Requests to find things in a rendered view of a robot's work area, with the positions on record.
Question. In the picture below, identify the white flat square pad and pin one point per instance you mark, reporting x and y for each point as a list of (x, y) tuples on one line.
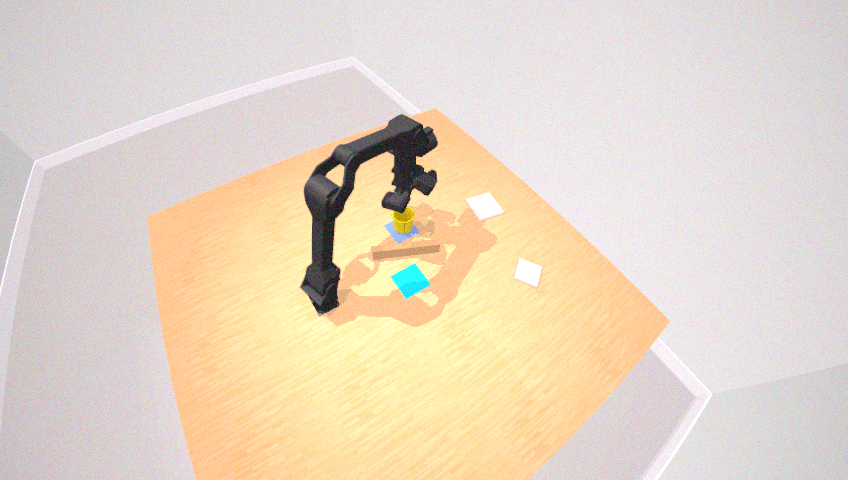
[(527, 273), (484, 206)]

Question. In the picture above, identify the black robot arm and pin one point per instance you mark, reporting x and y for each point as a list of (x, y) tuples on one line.
[(404, 138)]

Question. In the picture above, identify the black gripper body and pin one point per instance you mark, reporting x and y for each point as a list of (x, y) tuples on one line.
[(398, 200)]

